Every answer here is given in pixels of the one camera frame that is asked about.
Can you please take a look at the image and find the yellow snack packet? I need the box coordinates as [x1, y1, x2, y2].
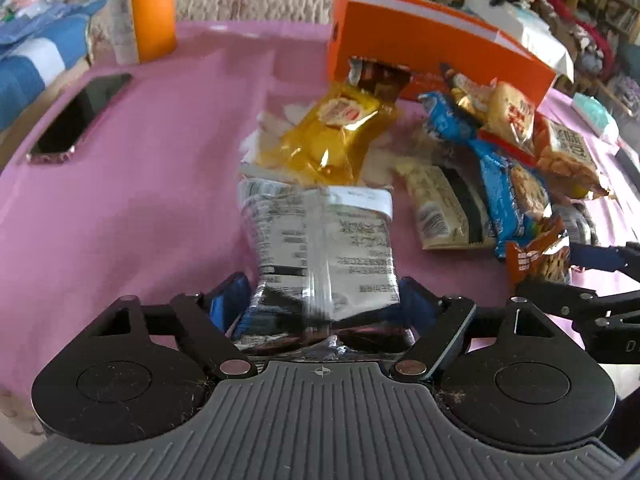
[257, 82, 397, 185]

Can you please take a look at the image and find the pink floral tablecloth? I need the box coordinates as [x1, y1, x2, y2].
[0, 20, 640, 411]

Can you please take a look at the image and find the black smartphone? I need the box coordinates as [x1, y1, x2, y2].
[26, 73, 134, 165]

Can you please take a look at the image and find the teal tissue pack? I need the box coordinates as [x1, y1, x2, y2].
[570, 92, 620, 144]

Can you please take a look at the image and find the brown chocolate cookie packet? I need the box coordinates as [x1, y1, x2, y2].
[506, 216, 570, 290]

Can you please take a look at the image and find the dark red snack packet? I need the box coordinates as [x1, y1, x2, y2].
[347, 58, 412, 103]

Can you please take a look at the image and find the blue cookie packet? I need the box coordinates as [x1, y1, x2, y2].
[419, 91, 552, 260]

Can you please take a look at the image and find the cream black snack packet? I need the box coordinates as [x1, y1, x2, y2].
[395, 158, 496, 250]

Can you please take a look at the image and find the tan biscuit packet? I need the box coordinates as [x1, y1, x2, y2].
[446, 70, 536, 156]

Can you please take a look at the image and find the silver snack packet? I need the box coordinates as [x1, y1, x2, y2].
[232, 170, 406, 356]

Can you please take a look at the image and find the white cloth covered table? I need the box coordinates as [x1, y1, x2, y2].
[464, 0, 575, 82]

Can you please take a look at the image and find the brown nut snack packet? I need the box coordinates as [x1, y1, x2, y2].
[533, 113, 610, 200]

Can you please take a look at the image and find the orange cardboard box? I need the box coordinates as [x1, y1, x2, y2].
[328, 0, 555, 105]

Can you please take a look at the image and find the orange paper cup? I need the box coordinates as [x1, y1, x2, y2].
[106, 0, 177, 65]

